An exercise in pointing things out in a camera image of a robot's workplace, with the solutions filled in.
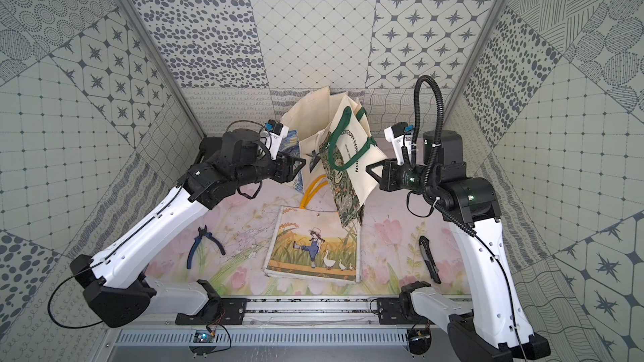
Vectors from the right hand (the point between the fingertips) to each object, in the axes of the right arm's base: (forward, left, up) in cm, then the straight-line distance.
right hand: (368, 173), depth 61 cm
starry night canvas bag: (+42, +21, -19) cm, 51 cm away
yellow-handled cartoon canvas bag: (-3, +16, -38) cm, 41 cm away
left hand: (+5, +17, -1) cm, 17 cm away
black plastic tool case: (+38, +67, -32) cm, 83 cm away
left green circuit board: (-30, +47, -39) cm, 68 cm away
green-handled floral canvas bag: (+13, +4, -5) cm, 15 cm away
